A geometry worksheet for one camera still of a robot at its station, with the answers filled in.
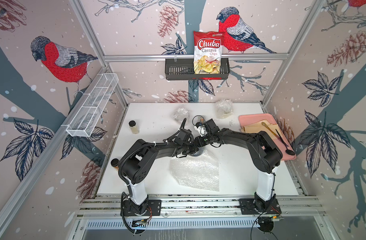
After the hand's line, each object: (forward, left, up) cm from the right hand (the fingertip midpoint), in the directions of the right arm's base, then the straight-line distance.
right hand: (195, 142), depth 96 cm
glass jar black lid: (+6, +42, +6) cm, 43 cm away
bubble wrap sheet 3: (-19, -4, -2) cm, 19 cm away
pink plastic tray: (+1, -59, -3) cm, 59 cm away
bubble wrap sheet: (+25, -21, +6) cm, 33 cm away
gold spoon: (+18, -50, -2) cm, 53 cm away
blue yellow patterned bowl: (-9, -1, +1) cm, 9 cm away
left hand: (-5, -4, +2) cm, 7 cm away
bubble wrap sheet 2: (+21, +10, +4) cm, 24 cm away
